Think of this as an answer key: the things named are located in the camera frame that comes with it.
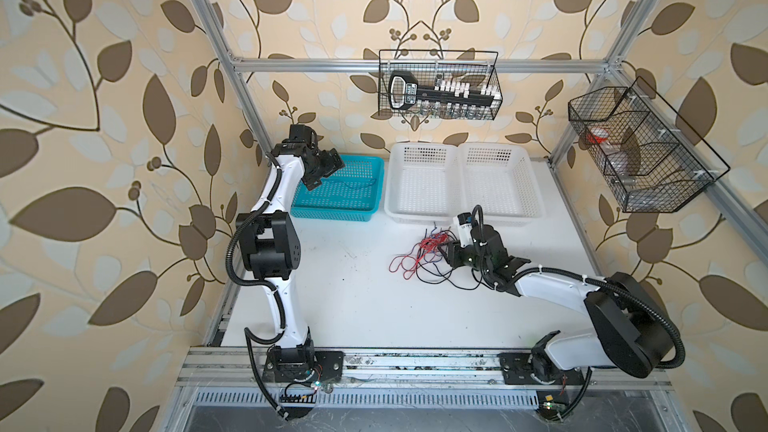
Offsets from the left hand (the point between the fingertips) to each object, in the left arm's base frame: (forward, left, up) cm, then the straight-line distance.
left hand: (335, 165), depth 93 cm
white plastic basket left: (+11, -30, -20) cm, 38 cm away
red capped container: (0, -74, +15) cm, 76 cm away
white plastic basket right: (+13, -61, -19) cm, 65 cm away
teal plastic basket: (+5, -3, -20) cm, 21 cm away
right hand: (-21, -34, -12) cm, 42 cm away
